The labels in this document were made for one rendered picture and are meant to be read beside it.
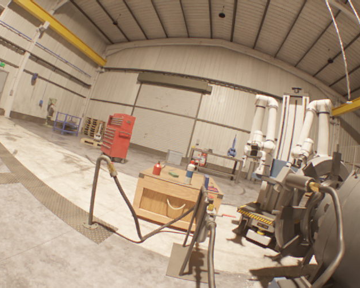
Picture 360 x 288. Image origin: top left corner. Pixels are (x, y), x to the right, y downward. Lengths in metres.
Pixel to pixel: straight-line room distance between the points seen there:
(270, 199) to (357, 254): 1.49
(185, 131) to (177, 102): 1.80
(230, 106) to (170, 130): 3.80
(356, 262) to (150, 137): 9.87
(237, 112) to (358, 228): 9.33
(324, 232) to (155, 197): 1.35
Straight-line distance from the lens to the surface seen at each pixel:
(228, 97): 9.95
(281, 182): 1.01
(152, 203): 1.60
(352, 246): 0.82
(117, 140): 4.08
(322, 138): 1.73
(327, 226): 0.91
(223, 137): 9.34
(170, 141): 9.53
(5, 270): 1.07
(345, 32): 9.94
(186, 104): 9.76
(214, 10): 10.24
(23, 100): 10.58
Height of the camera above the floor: 0.79
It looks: 1 degrees up
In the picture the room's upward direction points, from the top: 15 degrees clockwise
